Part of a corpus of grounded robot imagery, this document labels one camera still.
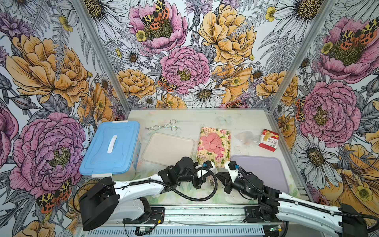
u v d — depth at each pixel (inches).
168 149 38.1
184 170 23.5
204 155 38.0
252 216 28.9
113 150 30.7
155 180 21.3
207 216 29.9
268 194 24.2
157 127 43.8
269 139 39.1
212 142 39.7
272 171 35.4
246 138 39.3
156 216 29.3
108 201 16.5
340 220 18.0
